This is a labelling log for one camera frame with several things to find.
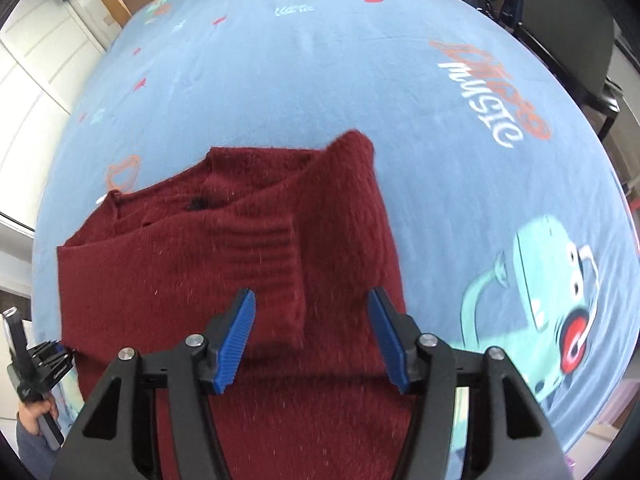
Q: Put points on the white wardrobe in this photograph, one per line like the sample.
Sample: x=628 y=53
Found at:
x=30 y=85

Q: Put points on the person's left forearm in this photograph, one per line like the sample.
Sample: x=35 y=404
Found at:
x=32 y=455

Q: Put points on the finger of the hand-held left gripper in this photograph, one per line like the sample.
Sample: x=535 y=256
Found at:
x=62 y=357

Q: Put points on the dark red knit sweater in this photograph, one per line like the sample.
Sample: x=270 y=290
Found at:
x=175 y=260

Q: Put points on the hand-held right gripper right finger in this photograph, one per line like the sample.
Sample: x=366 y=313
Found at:
x=390 y=340

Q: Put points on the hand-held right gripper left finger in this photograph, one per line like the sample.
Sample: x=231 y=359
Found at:
x=235 y=340

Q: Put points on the blue printed bed sheet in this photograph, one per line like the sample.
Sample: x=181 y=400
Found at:
x=350 y=85

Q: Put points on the person's left hand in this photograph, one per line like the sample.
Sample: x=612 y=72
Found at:
x=30 y=417

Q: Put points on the dark grey chair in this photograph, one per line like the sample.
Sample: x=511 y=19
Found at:
x=565 y=25

